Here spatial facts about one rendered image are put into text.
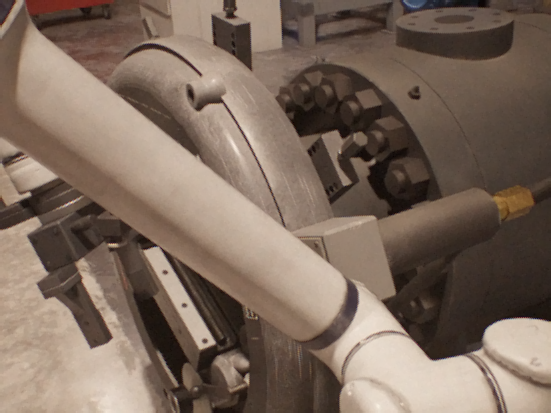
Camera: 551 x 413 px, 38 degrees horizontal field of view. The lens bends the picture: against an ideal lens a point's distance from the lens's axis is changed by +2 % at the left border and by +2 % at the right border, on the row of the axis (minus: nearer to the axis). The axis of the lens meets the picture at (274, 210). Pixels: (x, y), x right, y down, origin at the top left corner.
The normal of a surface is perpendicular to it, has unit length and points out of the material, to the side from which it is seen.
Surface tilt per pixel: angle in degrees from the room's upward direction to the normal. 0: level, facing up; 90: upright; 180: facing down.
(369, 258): 67
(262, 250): 74
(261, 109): 33
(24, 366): 0
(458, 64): 20
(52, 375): 0
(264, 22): 90
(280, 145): 42
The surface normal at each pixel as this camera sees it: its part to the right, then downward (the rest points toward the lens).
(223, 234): 0.41, 0.25
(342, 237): 0.45, -0.04
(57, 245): -0.27, 0.32
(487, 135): 0.36, -0.33
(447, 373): -0.03, -0.85
